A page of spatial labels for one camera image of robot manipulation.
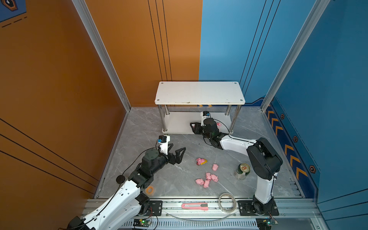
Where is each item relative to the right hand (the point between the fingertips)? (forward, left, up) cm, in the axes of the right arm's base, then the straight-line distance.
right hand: (191, 124), depth 92 cm
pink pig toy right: (-30, -13, -12) cm, 35 cm away
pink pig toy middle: (-29, -9, -12) cm, 33 cm away
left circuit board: (-51, +25, -15) cm, 59 cm away
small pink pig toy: (-23, -14, -13) cm, 30 cm away
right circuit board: (-51, -36, -16) cm, 64 cm away
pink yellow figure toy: (-20, -6, -11) cm, 24 cm away
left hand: (-19, +7, +6) cm, 21 cm away
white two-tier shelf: (-2, +6, +20) cm, 21 cm away
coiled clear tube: (-43, -22, -14) cm, 50 cm away
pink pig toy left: (-32, -4, -13) cm, 35 cm away
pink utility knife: (-44, -2, -14) cm, 46 cm away
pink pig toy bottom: (-33, -8, -12) cm, 36 cm away
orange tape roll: (-36, +23, -13) cm, 45 cm away
